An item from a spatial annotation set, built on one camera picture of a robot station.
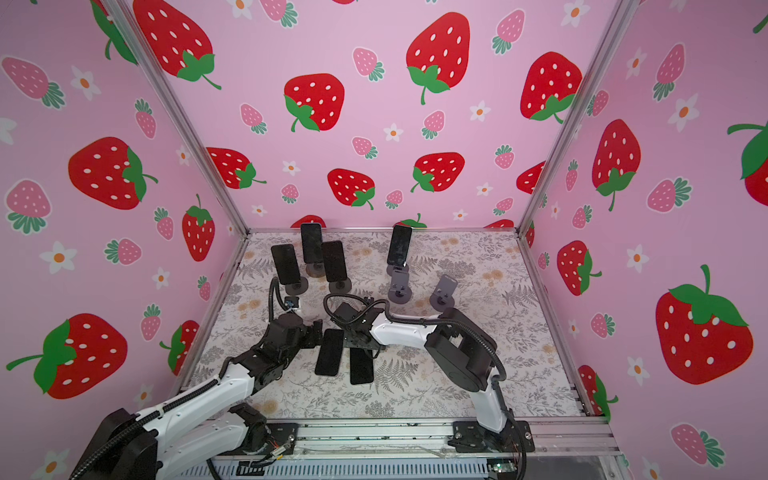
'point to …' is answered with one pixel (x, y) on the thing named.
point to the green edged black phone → (399, 245)
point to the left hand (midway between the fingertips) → (310, 320)
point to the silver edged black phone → (361, 366)
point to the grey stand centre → (400, 292)
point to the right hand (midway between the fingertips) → (357, 338)
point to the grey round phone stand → (297, 288)
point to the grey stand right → (442, 298)
